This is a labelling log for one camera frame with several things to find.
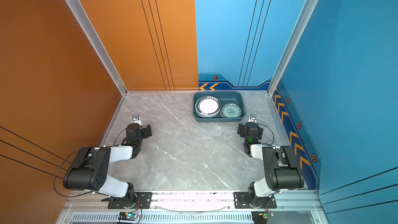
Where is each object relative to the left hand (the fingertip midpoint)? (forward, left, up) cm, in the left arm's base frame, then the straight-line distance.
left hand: (141, 124), depth 94 cm
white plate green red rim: (+16, -41, -2) cm, 44 cm away
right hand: (0, -66, 0) cm, 66 cm away
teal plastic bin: (+28, -54, -5) cm, 61 cm away
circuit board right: (-45, -66, -7) cm, 80 cm away
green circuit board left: (-45, -4, -8) cm, 46 cm away
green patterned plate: (+14, -57, -3) cm, 59 cm away
